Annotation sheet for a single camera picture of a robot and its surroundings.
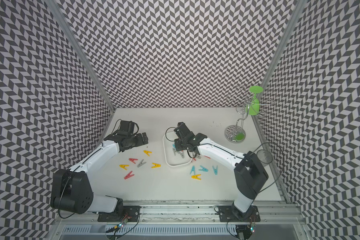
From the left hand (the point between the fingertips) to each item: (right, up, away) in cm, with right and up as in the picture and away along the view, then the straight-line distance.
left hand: (140, 141), depth 88 cm
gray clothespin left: (0, -14, +1) cm, 14 cm away
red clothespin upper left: (-6, -12, +3) cm, 13 cm away
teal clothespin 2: (+32, -16, -1) cm, 36 cm away
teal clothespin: (+21, -1, -12) cm, 24 cm away
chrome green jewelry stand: (+61, +21, -10) cm, 66 cm away
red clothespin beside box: (+33, -12, +4) cm, 35 cm away
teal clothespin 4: (+45, -17, -1) cm, 48 cm away
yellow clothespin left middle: (+9, -15, +1) cm, 17 cm away
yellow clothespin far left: (-10, -15, 0) cm, 18 cm away
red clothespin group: (+36, -2, -30) cm, 47 cm away
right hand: (+24, -2, -3) cm, 25 cm away
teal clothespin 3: (+38, -16, 0) cm, 42 cm away
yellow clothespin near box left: (+3, -8, +5) cm, 10 cm away
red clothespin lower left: (-5, -19, -4) cm, 20 cm away
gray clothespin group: (+24, -8, +6) cm, 27 cm away
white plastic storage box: (+19, -11, +5) cm, 23 cm away
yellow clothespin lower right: (+33, -20, -4) cm, 39 cm away
